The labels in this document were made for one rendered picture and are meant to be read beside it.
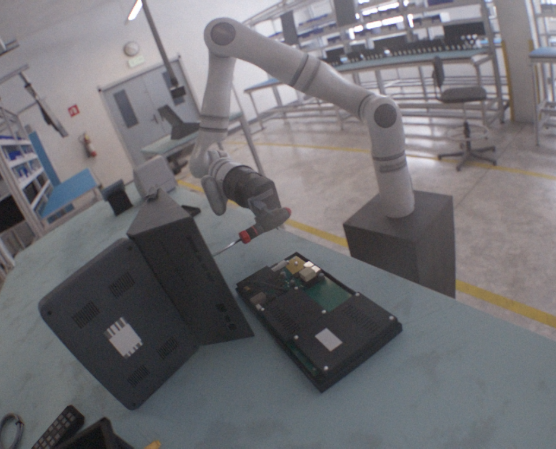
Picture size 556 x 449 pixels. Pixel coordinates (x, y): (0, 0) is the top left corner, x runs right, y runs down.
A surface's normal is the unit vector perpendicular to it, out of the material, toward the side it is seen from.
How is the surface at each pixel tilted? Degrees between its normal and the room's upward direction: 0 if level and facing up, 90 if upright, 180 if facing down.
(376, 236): 90
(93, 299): 90
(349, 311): 0
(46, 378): 0
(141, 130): 90
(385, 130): 94
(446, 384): 0
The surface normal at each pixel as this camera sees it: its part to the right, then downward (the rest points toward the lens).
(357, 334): -0.32, -0.83
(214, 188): 0.53, 0.39
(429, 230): 0.62, 0.18
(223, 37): 0.09, 0.48
